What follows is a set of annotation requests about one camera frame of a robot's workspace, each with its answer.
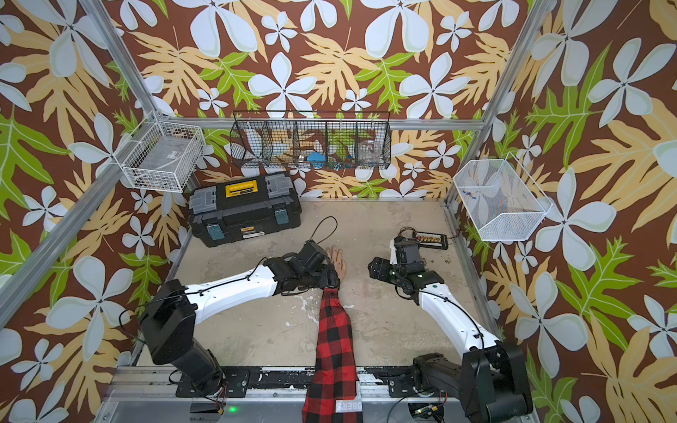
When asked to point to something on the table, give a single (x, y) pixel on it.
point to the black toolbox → (243, 208)
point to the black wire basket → (311, 139)
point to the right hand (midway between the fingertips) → (376, 266)
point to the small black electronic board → (432, 240)
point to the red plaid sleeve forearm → (334, 375)
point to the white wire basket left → (161, 156)
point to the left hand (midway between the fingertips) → (332, 274)
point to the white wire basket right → (500, 200)
